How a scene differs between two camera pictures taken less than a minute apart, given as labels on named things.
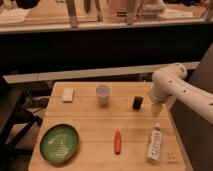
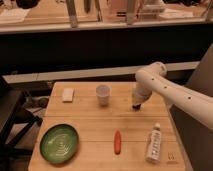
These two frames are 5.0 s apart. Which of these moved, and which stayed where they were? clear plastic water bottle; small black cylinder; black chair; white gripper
Moved: white gripper
Stayed: clear plastic water bottle; small black cylinder; black chair
